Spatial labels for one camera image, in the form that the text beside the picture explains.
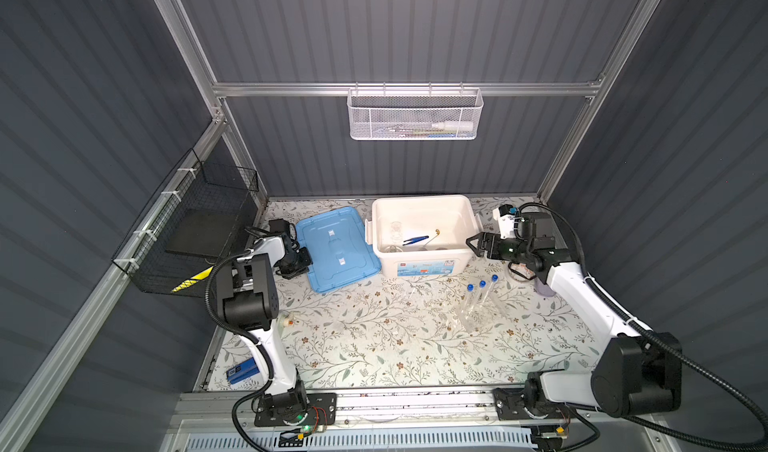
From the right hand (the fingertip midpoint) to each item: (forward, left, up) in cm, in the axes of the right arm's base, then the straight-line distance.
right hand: (481, 243), depth 84 cm
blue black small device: (-31, +65, -13) cm, 73 cm away
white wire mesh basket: (+65, +16, +3) cm, 67 cm away
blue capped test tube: (-13, +2, -19) cm, 23 cm away
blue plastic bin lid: (+11, +45, -18) cm, 50 cm away
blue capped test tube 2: (-9, -1, -14) cm, 17 cm away
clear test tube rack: (-12, -5, -18) cm, 22 cm away
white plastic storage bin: (+18, +6, -11) cm, 22 cm away
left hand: (+2, +55, -16) cm, 57 cm away
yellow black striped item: (-17, +68, +12) cm, 71 cm away
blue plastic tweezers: (+15, +18, -18) cm, 29 cm away
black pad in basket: (-4, +73, +11) cm, 74 cm away
